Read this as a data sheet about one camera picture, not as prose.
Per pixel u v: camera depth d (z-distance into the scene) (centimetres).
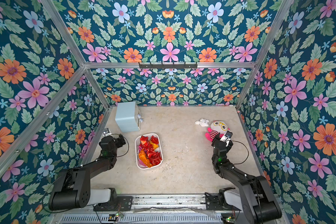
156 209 72
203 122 105
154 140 91
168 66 93
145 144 88
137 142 93
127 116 93
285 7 69
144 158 84
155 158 82
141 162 84
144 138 92
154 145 91
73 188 43
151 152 85
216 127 97
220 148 66
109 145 69
